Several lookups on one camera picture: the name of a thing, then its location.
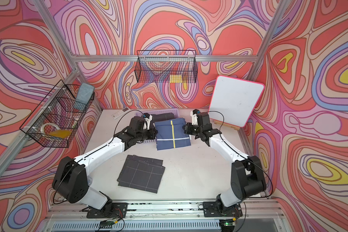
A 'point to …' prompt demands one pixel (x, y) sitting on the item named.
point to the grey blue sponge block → (85, 92)
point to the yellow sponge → (175, 78)
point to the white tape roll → (42, 129)
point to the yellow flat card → (62, 134)
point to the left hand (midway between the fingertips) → (159, 130)
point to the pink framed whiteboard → (234, 100)
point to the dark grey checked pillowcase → (162, 117)
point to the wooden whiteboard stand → (235, 127)
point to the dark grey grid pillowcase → (142, 173)
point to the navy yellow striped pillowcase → (170, 134)
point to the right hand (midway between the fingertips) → (183, 129)
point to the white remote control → (120, 112)
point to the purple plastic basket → (175, 111)
